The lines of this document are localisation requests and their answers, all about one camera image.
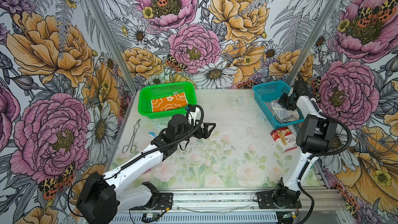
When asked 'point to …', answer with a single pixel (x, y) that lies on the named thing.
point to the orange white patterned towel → (179, 100)
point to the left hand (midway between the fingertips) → (208, 127)
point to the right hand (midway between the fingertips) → (280, 105)
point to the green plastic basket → (148, 92)
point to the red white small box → (284, 139)
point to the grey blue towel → (283, 115)
